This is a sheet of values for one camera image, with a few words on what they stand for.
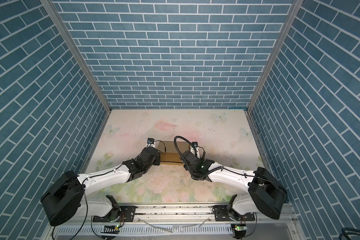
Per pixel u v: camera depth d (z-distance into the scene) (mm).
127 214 737
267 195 423
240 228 737
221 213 736
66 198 416
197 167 630
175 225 707
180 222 722
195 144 743
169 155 754
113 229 722
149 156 656
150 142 756
